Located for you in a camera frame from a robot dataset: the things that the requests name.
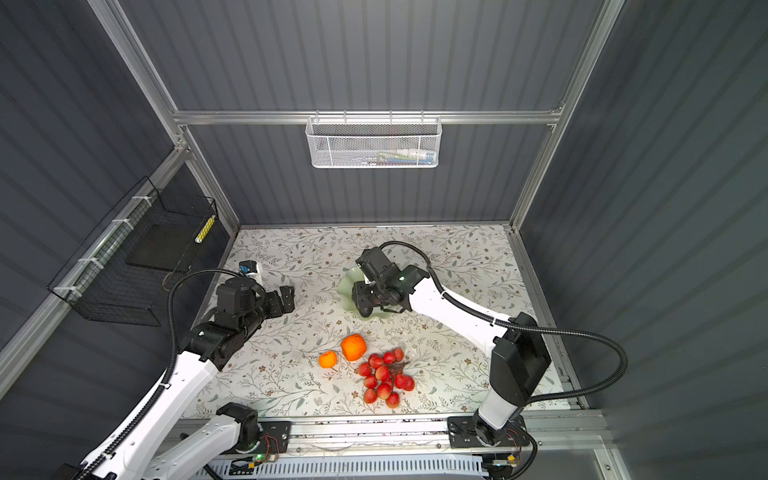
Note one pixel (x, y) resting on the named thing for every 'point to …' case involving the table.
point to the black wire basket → (125, 265)
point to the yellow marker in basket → (201, 235)
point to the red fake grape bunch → (384, 373)
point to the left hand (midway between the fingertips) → (277, 291)
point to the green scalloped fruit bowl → (345, 291)
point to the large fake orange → (353, 347)
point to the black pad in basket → (164, 246)
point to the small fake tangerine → (328, 359)
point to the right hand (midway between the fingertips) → (360, 299)
